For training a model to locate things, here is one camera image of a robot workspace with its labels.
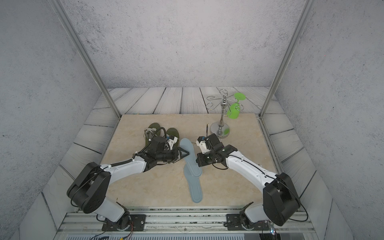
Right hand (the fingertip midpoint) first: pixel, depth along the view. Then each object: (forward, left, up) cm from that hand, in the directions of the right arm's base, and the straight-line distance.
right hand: (197, 160), depth 81 cm
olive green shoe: (+24, +33, -5) cm, 41 cm away
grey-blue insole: (-1, +3, -2) cm, 3 cm away
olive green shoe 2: (+30, +18, -12) cm, 37 cm away
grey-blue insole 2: (-8, +2, -12) cm, 15 cm away
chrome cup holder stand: (+31, -16, -10) cm, 36 cm away
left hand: (+3, +4, +1) cm, 5 cm away
